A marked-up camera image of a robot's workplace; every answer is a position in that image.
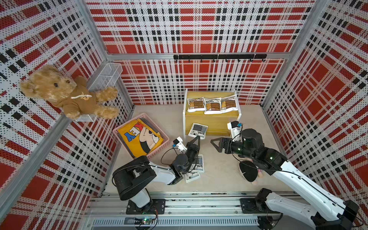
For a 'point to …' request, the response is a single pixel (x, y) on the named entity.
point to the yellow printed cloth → (141, 137)
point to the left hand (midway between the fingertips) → (204, 136)
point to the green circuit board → (145, 221)
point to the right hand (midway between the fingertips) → (218, 141)
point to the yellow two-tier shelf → (217, 123)
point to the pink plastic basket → (147, 120)
